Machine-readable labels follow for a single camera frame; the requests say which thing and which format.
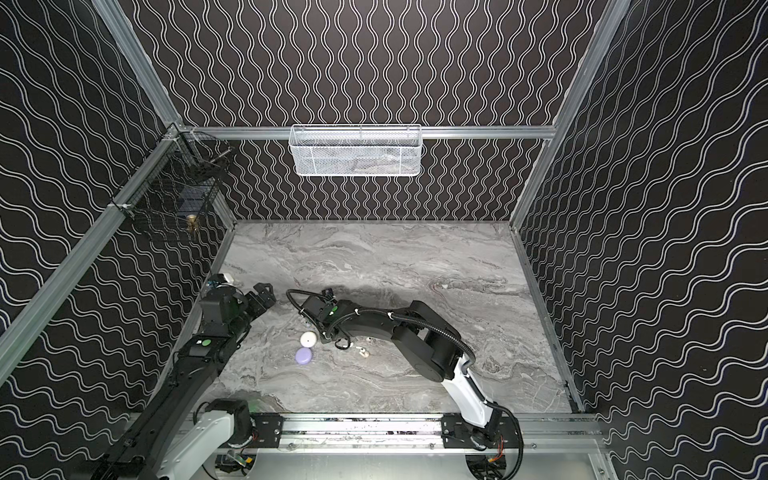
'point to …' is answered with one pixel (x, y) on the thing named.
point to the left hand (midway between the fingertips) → (268, 292)
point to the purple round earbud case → (303, 355)
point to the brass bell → (191, 222)
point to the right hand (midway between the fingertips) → (339, 332)
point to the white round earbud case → (308, 339)
